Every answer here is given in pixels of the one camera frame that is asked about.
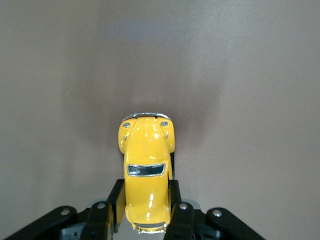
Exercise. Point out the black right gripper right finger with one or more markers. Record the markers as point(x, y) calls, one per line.
point(182, 222)

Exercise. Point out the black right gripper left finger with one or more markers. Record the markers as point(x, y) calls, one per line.
point(100, 222)

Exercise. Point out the yellow beetle toy car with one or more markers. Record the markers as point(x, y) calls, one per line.
point(146, 150)

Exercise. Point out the brown table cover sheet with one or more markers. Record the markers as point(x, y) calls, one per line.
point(75, 75)

